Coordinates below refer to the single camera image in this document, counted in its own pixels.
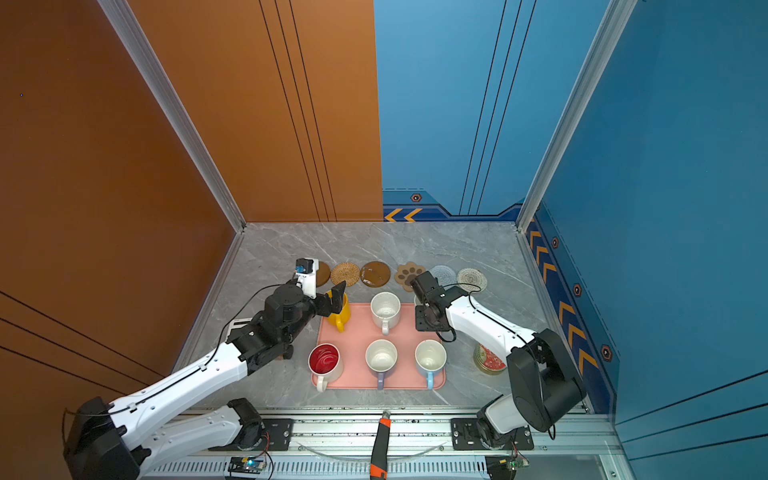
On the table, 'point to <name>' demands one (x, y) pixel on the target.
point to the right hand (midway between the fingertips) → (424, 322)
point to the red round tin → (488, 361)
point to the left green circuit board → (246, 465)
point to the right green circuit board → (504, 467)
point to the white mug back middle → (386, 310)
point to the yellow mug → (339, 320)
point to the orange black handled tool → (378, 456)
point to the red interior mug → (326, 364)
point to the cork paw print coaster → (405, 273)
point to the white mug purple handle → (381, 356)
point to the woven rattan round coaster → (347, 272)
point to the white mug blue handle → (430, 358)
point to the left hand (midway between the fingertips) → (331, 278)
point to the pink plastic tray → (357, 336)
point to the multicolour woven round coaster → (471, 280)
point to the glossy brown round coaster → (375, 274)
